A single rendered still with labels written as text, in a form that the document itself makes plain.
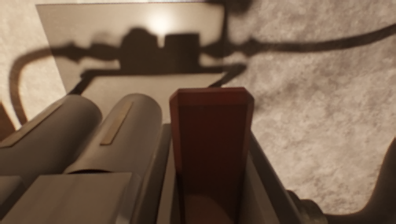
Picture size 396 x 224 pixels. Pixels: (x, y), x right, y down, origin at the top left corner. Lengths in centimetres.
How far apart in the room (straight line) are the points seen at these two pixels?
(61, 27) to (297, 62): 58
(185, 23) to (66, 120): 34
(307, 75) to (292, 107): 10
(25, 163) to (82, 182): 8
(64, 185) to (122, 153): 5
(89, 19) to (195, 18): 24
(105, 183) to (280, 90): 53
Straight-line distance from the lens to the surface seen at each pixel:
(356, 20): 66
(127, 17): 54
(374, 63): 73
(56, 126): 29
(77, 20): 58
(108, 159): 20
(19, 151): 26
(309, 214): 19
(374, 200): 24
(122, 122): 25
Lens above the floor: 52
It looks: 61 degrees down
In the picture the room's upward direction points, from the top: 176 degrees clockwise
